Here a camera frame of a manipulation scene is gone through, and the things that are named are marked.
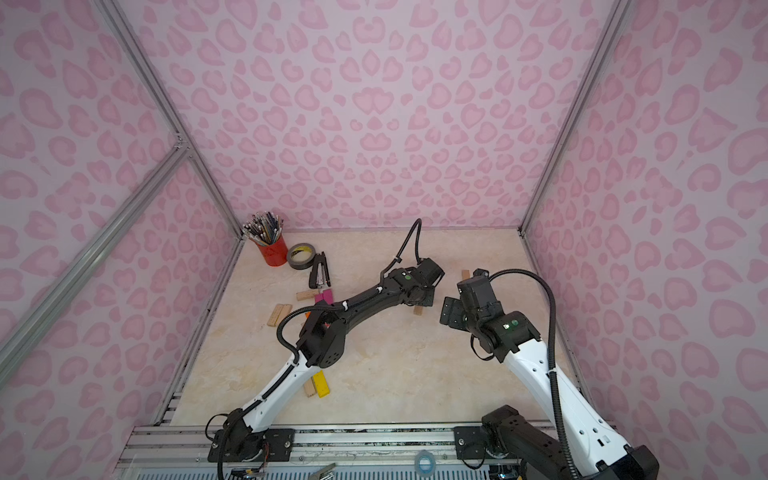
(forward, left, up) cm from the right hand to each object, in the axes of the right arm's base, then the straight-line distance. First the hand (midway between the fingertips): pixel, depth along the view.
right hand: (457, 308), depth 77 cm
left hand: (+12, +4, -17) cm, 21 cm away
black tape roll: (+34, +54, -16) cm, 65 cm away
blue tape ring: (-31, +7, -16) cm, 36 cm away
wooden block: (+7, +54, -17) cm, 57 cm away
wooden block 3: (+24, -8, -19) cm, 32 cm away
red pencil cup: (+26, +59, -10) cm, 65 cm away
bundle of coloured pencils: (+30, +61, -1) cm, 68 cm away
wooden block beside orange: (+9, +52, -17) cm, 56 cm away
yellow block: (-15, +36, -16) cm, 42 cm away
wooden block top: (+14, +47, -16) cm, 52 cm away
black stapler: (+29, +45, -16) cm, 56 cm away
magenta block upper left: (+14, +40, -17) cm, 46 cm away
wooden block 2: (+9, +9, -18) cm, 22 cm away
